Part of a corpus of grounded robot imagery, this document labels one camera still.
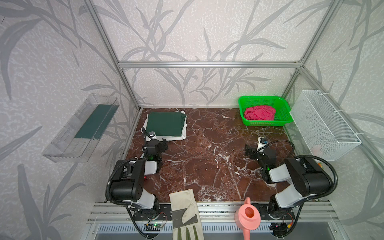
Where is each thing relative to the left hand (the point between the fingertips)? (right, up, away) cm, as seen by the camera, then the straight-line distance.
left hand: (157, 135), depth 94 cm
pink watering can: (+48, -31, -32) cm, 65 cm away
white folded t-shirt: (+6, -2, +4) cm, 8 cm away
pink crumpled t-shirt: (+74, +16, +16) cm, 77 cm away
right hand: (+61, -3, 0) cm, 61 cm away
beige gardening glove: (+21, -40, -24) cm, 51 cm away
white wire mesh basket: (+82, +4, -31) cm, 88 cm away
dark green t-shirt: (+3, +7, +9) cm, 12 cm away
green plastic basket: (+90, +13, +18) cm, 92 cm away
